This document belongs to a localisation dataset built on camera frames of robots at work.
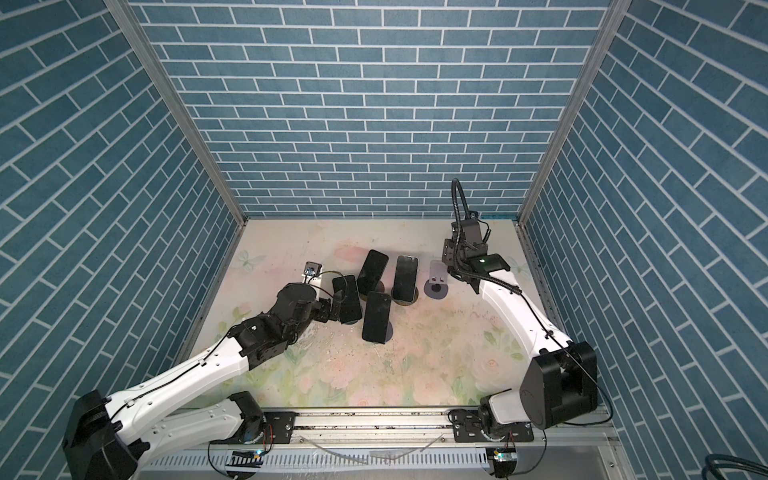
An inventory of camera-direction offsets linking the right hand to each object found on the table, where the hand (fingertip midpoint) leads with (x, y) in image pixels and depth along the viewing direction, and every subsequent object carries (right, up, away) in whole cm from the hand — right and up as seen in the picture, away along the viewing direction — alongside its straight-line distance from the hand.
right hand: (461, 244), depth 85 cm
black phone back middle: (-27, -9, +13) cm, 31 cm away
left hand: (-37, -12, -6) cm, 39 cm away
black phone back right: (-16, -11, +8) cm, 21 cm away
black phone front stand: (-24, -21, 0) cm, 32 cm away
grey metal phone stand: (-5, -14, +13) cm, 20 cm away
